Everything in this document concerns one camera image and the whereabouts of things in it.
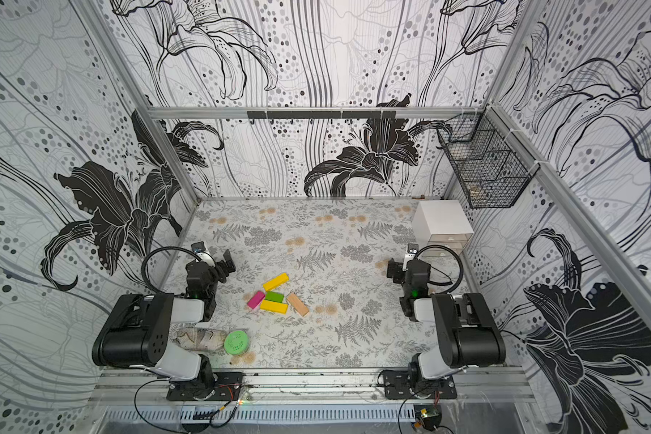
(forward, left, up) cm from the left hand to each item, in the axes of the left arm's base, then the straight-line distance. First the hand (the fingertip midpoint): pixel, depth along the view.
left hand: (219, 256), depth 94 cm
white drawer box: (+11, -78, +9) cm, 79 cm away
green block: (-12, -20, -6) cm, 24 cm away
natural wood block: (-14, -29, -5) cm, 33 cm away
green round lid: (-28, -13, -1) cm, 31 cm away
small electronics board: (-43, -68, -6) cm, 80 cm away
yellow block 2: (-15, -21, -6) cm, 27 cm away
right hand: (+2, -68, 0) cm, 68 cm away
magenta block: (-13, -15, -5) cm, 20 cm away
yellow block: (-7, -20, -5) cm, 22 cm away
